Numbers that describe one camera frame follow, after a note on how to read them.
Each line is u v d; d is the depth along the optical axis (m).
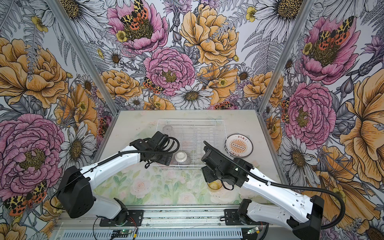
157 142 0.65
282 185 0.43
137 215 0.75
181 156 0.88
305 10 0.73
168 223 0.73
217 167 0.52
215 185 0.85
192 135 1.11
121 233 0.71
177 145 0.72
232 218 0.73
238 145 0.99
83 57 0.89
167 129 0.97
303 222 0.40
